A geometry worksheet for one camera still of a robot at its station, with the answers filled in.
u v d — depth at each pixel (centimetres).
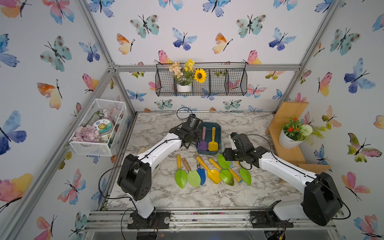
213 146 100
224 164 93
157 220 73
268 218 64
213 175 89
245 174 87
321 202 42
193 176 89
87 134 60
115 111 79
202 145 100
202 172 89
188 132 64
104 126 66
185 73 85
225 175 87
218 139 102
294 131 81
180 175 87
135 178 45
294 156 89
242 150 64
